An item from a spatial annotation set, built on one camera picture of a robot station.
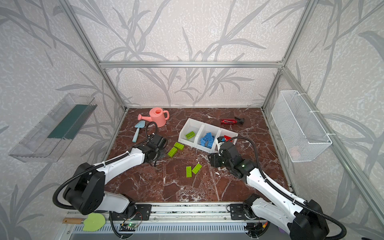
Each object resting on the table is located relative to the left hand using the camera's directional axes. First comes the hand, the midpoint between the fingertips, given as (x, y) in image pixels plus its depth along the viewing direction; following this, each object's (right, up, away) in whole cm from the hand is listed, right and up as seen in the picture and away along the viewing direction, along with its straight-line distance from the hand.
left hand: (163, 149), depth 90 cm
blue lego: (+28, +7, +4) cm, 29 cm away
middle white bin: (+27, +12, +12) cm, 32 cm away
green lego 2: (+9, +1, +6) cm, 11 cm away
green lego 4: (+16, -13, -3) cm, 21 cm away
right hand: (+29, 0, -9) cm, 31 cm away
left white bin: (+16, +14, +17) cm, 27 cm away
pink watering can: (-7, +21, +12) cm, 25 cm away
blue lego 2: (+29, +4, +4) cm, 29 cm away
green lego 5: (+21, -11, -1) cm, 24 cm away
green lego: (+16, +7, +12) cm, 21 cm away
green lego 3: (+5, -3, +4) cm, 7 cm away
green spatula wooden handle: (-28, -31, -19) cm, 46 cm away
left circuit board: (-11, -34, -19) cm, 40 cm away
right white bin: (+37, +9, +8) cm, 39 cm away
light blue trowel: (-21, +14, +18) cm, 31 cm away
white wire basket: (+66, +11, -29) cm, 73 cm away
